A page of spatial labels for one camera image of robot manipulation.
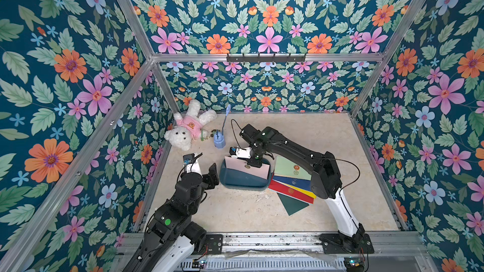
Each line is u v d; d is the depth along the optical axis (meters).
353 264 0.71
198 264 0.72
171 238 0.45
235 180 0.92
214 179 0.64
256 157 0.76
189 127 1.04
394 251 0.74
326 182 0.53
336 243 0.70
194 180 0.51
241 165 0.90
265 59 0.93
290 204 0.84
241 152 0.78
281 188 0.89
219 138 0.98
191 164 0.58
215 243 0.74
